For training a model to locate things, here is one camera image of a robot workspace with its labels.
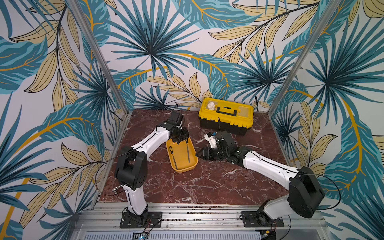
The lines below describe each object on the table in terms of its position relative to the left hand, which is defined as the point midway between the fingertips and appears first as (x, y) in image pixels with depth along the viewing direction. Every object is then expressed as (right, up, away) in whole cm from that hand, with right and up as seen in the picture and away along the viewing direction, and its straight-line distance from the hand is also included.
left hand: (187, 137), depth 90 cm
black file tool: (0, -2, -1) cm, 2 cm away
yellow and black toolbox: (+25, +14, +7) cm, 29 cm away
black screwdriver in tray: (-10, -10, +7) cm, 16 cm away
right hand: (+6, -8, -10) cm, 14 cm away
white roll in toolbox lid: (+15, +20, +5) cm, 25 cm away
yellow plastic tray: (-3, -11, +2) cm, 12 cm away
